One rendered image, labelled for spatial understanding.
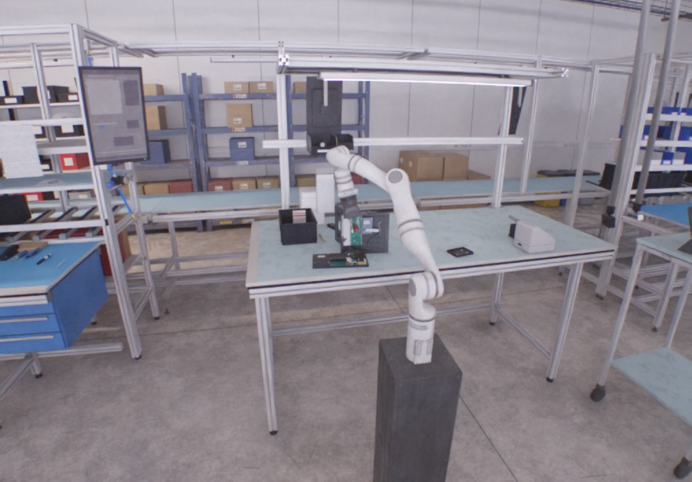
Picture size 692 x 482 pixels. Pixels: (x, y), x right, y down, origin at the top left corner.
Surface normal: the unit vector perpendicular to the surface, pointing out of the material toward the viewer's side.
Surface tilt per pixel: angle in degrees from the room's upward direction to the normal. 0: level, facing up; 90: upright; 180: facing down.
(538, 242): 90
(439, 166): 90
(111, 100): 101
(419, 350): 90
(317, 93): 98
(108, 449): 0
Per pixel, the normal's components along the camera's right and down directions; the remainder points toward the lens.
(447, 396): 0.15, 0.30
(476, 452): 0.00, -0.95
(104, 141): 0.59, 0.42
